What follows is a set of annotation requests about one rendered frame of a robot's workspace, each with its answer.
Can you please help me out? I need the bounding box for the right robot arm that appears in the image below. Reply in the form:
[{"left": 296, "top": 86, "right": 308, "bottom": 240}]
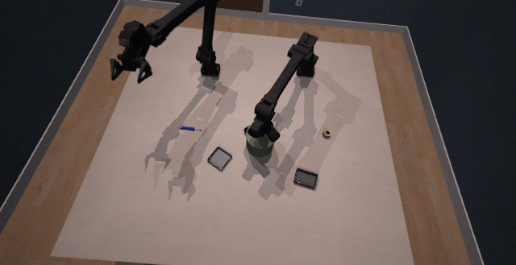
[{"left": 119, "top": 0, "right": 220, "bottom": 75}]

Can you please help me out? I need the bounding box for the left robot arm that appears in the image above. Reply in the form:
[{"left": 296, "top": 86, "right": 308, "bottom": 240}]
[{"left": 248, "top": 31, "right": 318, "bottom": 142}]

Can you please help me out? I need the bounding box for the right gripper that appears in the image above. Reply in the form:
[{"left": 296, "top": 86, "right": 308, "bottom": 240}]
[{"left": 110, "top": 54, "right": 152, "bottom": 84}]

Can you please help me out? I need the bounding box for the small brass hex nut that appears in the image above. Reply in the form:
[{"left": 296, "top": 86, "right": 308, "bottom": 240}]
[{"left": 322, "top": 129, "right": 331, "bottom": 138}]

